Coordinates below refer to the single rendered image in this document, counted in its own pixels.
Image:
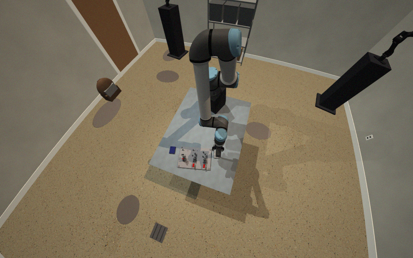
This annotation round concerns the beige flat plate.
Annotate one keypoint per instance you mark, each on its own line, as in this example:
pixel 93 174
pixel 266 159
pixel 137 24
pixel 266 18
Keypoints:
pixel 199 159

